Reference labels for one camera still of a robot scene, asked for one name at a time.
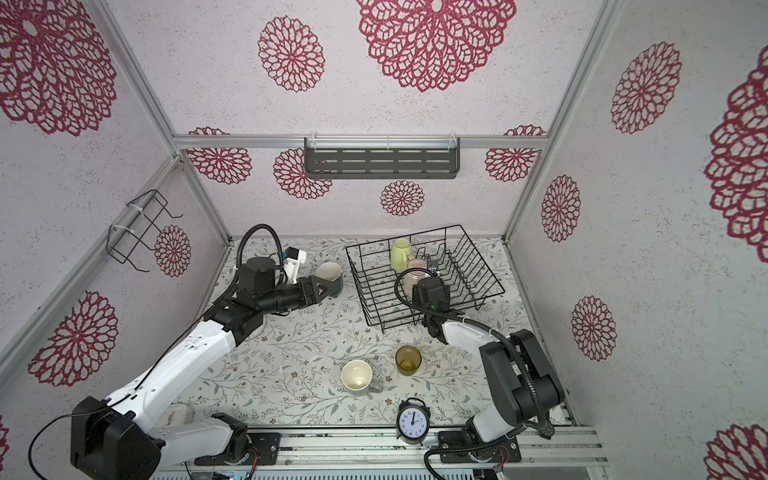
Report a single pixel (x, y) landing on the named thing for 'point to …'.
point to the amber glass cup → (408, 359)
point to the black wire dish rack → (387, 271)
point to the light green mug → (399, 254)
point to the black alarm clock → (412, 420)
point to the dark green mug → (332, 271)
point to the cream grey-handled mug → (356, 376)
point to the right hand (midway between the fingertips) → (429, 282)
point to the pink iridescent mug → (417, 268)
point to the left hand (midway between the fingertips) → (332, 291)
